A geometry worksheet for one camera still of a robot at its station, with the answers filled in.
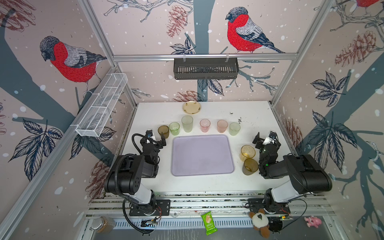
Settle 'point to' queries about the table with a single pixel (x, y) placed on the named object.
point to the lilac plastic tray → (200, 154)
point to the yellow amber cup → (247, 151)
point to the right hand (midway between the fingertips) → (267, 133)
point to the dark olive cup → (250, 166)
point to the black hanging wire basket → (205, 68)
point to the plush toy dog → (260, 221)
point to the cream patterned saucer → (191, 107)
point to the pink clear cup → (205, 124)
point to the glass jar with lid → (103, 224)
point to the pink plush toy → (313, 221)
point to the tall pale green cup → (187, 121)
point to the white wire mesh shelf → (93, 119)
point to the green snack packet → (210, 228)
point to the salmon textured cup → (222, 125)
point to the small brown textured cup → (164, 129)
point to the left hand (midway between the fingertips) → (156, 130)
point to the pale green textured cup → (234, 128)
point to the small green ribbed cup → (174, 128)
